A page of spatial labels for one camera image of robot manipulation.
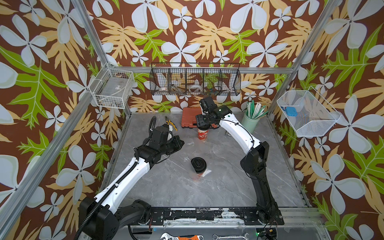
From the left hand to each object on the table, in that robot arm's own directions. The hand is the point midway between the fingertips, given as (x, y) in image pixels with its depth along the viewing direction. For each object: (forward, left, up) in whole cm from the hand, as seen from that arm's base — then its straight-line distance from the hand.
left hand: (186, 140), depth 77 cm
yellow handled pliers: (+33, +15, -22) cm, 42 cm away
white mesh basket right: (+12, -69, +7) cm, 70 cm away
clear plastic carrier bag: (-2, -4, -4) cm, 6 cm away
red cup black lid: (+13, -10, -10) cm, 19 cm away
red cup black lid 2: (-11, -7, -5) cm, 15 cm away
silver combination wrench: (-40, -14, -22) cm, 48 cm away
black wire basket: (+44, -2, +8) cm, 44 cm away
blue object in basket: (+19, -61, +3) cm, 64 cm away
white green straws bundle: (+30, -46, -7) cm, 55 cm away
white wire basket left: (+29, +44, +11) cm, 54 cm away
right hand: (+18, -9, -3) cm, 20 cm away
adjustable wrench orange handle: (-40, +8, -21) cm, 46 cm away
